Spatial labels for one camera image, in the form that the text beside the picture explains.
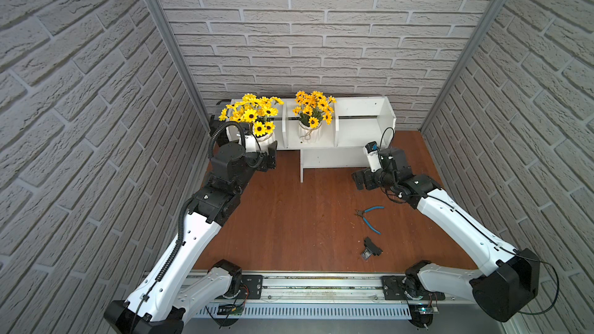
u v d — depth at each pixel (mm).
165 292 379
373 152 682
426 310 705
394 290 736
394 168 591
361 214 902
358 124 878
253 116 560
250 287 741
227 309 720
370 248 804
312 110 736
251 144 579
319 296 726
